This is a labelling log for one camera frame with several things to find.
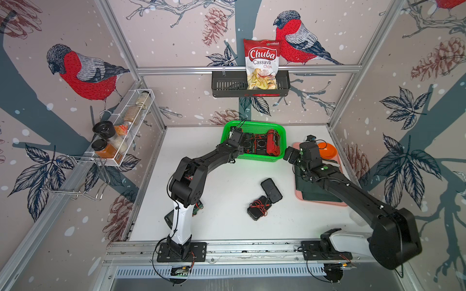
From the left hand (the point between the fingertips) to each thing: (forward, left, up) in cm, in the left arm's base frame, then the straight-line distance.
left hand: (239, 142), depth 99 cm
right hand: (-11, -26, +7) cm, 29 cm away
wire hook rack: (-34, +53, +25) cm, 67 cm away
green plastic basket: (+16, -12, -5) cm, 21 cm away
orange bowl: (0, -52, -7) cm, 52 cm away
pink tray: (-5, -56, -9) cm, 57 cm away
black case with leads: (-34, -9, -6) cm, 36 cm away
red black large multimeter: (+4, -13, -7) cm, 15 cm away
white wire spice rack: (-21, +46, +26) cm, 57 cm away
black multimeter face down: (+7, -5, -9) cm, 12 cm away
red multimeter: (+1, -19, -2) cm, 20 cm away
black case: (-25, -16, -7) cm, 31 cm away
